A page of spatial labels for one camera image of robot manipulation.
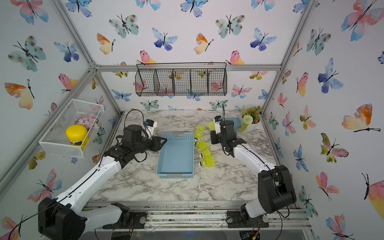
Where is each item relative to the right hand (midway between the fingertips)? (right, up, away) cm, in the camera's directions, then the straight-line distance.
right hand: (214, 131), depth 88 cm
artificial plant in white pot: (+25, +9, +10) cm, 28 cm away
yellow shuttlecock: (-2, +3, 0) cm, 4 cm away
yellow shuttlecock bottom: (-3, -19, +2) cm, 19 cm away
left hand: (-26, -4, -10) cm, 28 cm away
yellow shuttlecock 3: (-4, -15, +7) cm, 17 cm away
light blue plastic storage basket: (-23, -17, +8) cm, 30 cm away
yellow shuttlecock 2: (-7, -9, +10) cm, 15 cm away
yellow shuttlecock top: (-9, -1, +17) cm, 19 cm away
